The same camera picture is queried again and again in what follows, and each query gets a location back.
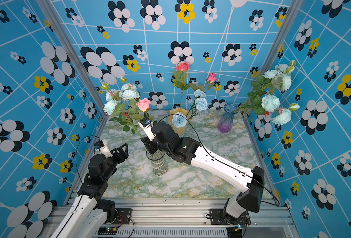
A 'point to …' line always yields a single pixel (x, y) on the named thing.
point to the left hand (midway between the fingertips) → (124, 144)
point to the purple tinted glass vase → (224, 125)
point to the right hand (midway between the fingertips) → (147, 134)
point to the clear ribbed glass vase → (158, 166)
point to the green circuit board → (107, 230)
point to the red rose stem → (181, 82)
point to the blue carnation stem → (180, 120)
